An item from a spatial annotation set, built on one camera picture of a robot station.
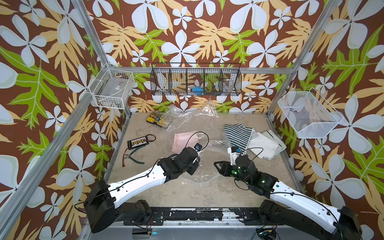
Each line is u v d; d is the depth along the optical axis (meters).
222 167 0.69
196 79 0.99
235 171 0.65
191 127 1.07
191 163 0.61
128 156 0.96
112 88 0.87
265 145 0.96
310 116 0.80
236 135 1.01
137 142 1.01
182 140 1.01
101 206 0.39
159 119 1.11
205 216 0.75
